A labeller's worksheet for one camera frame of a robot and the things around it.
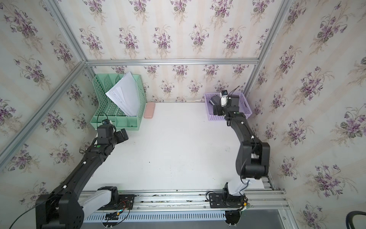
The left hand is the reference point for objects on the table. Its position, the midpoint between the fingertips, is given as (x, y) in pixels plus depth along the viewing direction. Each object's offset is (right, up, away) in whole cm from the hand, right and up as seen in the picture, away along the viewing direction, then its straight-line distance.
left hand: (120, 133), depth 84 cm
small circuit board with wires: (+2, -40, -13) cm, 42 cm away
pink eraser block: (+10, +15, +32) cm, 37 cm away
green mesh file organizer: (-27, +16, +34) cm, 47 cm away
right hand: (+65, +19, +7) cm, 68 cm away
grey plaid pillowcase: (+64, +24, +31) cm, 75 cm away
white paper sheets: (-2, +26, +12) cm, 29 cm away
